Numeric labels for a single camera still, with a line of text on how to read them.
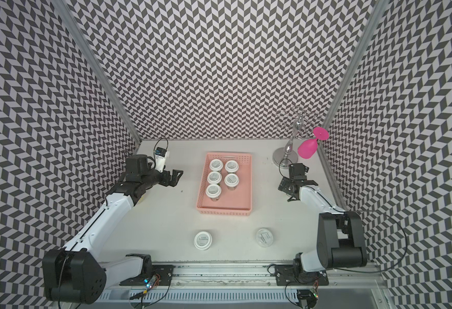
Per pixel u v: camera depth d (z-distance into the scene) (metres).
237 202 0.94
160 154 0.71
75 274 0.38
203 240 0.75
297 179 0.71
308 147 0.91
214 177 0.94
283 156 1.07
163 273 0.73
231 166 0.99
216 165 0.99
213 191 0.89
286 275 0.73
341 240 0.43
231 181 0.93
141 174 0.62
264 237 0.78
